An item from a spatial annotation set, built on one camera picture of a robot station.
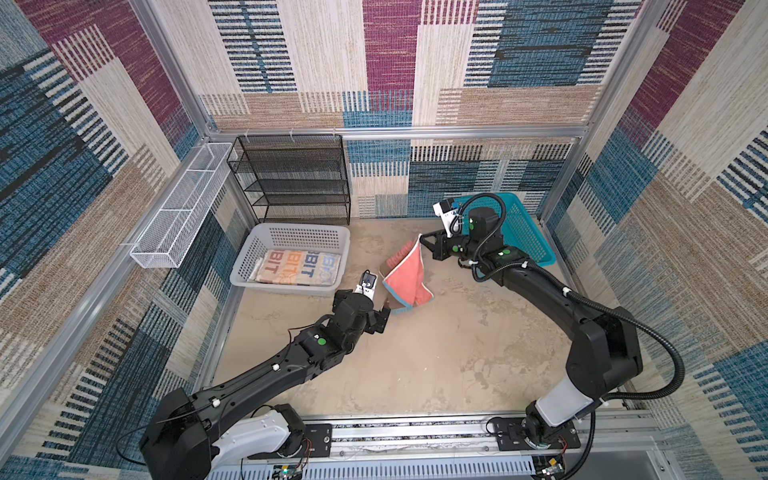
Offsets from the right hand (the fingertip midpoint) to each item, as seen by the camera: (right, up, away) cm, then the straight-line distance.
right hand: (420, 242), depth 82 cm
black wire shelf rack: (-41, +23, +27) cm, 54 cm away
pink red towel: (-5, -10, +4) cm, 11 cm away
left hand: (-13, -14, -3) cm, 19 cm away
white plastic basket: (-34, +2, +26) cm, 43 cm away
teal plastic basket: (+40, +5, +29) cm, 49 cm away
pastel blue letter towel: (-39, -8, +19) cm, 44 cm away
